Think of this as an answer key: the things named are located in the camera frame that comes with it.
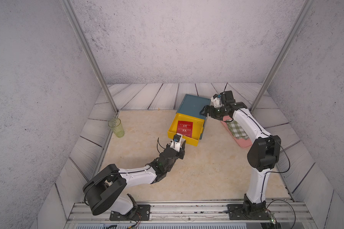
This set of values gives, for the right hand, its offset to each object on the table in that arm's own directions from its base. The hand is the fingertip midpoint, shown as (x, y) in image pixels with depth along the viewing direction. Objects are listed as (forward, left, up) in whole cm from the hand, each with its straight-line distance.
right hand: (205, 113), depth 91 cm
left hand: (-18, +14, -3) cm, 23 cm away
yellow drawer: (-4, +4, -5) cm, 8 cm away
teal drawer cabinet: (+6, +8, +1) cm, 10 cm away
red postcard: (-7, +13, -6) cm, 16 cm away
